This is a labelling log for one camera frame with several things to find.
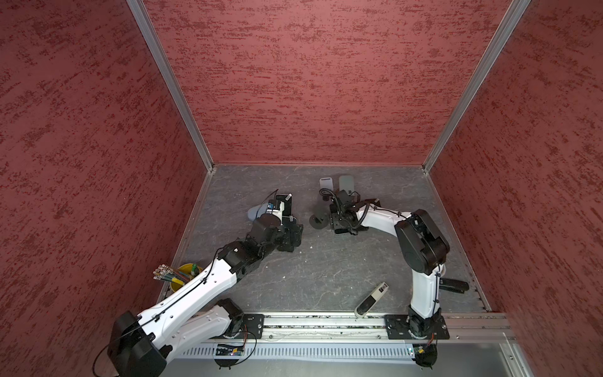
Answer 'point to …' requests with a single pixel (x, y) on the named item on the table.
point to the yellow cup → (187, 269)
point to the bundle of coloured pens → (167, 274)
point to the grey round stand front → (326, 183)
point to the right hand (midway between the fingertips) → (338, 225)
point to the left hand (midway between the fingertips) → (290, 230)
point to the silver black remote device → (370, 299)
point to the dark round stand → (319, 221)
